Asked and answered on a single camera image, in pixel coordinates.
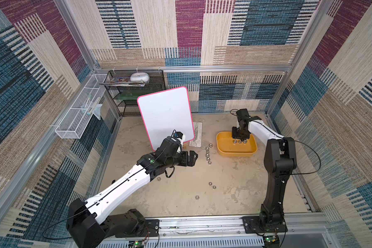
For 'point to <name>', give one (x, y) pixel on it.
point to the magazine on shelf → (123, 81)
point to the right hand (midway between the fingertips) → (235, 134)
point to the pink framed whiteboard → (165, 111)
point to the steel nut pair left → (210, 183)
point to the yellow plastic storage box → (226, 147)
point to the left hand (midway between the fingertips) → (190, 154)
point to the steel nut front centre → (197, 197)
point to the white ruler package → (198, 130)
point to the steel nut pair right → (214, 187)
